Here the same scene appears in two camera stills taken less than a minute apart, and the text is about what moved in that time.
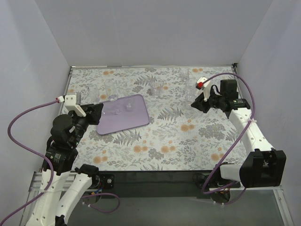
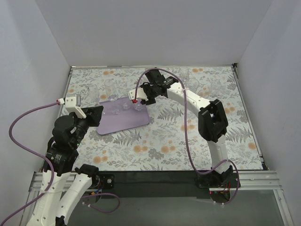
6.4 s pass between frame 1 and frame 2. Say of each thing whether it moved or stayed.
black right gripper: moved
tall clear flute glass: stayed
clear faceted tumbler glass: moved
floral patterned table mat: stayed
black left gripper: stayed
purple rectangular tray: stayed
